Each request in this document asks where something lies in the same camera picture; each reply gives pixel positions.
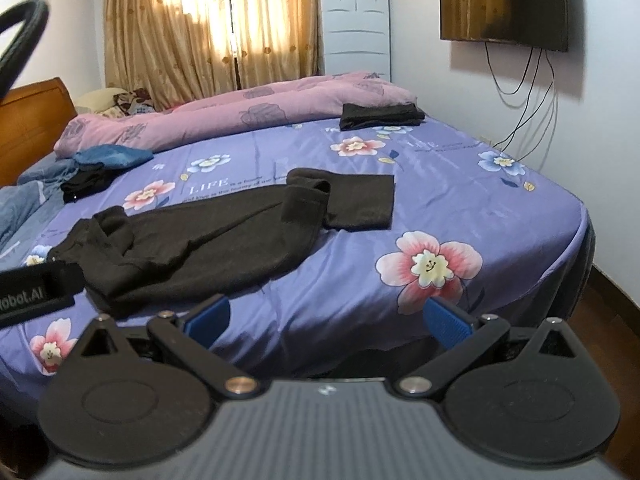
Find white drawer cabinet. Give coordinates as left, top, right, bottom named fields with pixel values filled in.
left=318, top=0, right=392, bottom=81

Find folded black garment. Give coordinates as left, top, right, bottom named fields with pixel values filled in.
left=340, top=103, right=426, bottom=131

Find wall mounted black television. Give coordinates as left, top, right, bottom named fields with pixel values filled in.
left=439, top=0, right=568, bottom=52

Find wooden headboard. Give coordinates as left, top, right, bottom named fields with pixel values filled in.
left=0, top=77, right=77, bottom=186

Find cream pillow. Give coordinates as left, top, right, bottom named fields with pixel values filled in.
left=74, top=88, right=126, bottom=114

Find light blue jeans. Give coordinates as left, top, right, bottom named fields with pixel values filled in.
left=1, top=153, right=78, bottom=250

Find black braided right cable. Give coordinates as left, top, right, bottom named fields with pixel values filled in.
left=0, top=0, right=51, bottom=104

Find blue denim garment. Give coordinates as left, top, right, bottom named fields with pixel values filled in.
left=73, top=144, right=154, bottom=169

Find black knit pants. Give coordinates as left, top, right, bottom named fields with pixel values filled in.
left=48, top=168, right=395, bottom=318

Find pink floral quilt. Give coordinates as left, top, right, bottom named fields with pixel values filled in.
left=54, top=72, right=416, bottom=158

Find black garment near pillows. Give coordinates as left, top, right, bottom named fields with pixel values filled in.
left=61, top=162, right=122, bottom=204

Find golden curtains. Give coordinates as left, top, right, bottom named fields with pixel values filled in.
left=103, top=0, right=319, bottom=110

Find black television cables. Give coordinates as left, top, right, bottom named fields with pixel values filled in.
left=482, top=41, right=561, bottom=163

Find purple floral bed sheet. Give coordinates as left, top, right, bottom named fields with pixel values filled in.
left=1, top=119, right=594, bottom=377

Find patterned dark pillow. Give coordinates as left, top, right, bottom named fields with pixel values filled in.
left=113, top=88, right=155, bottom=116

